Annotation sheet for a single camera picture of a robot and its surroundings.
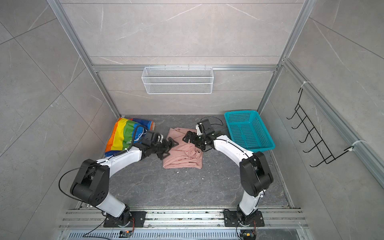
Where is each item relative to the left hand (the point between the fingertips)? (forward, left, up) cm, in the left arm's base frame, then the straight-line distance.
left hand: (176, 144), depth 88 cm
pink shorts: (-3, -5, -8) cm, 10 cm away
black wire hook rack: (-11, -66, +21) cm, 70 cm away
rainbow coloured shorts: (+12, +38, -5) cm, 40 cm away
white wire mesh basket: (+41, -1, +18) cm, 45 cm away
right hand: (+1, -7, +2) cm, 8 cm away
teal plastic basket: (+20, -52, -11) cm, 57 cm away
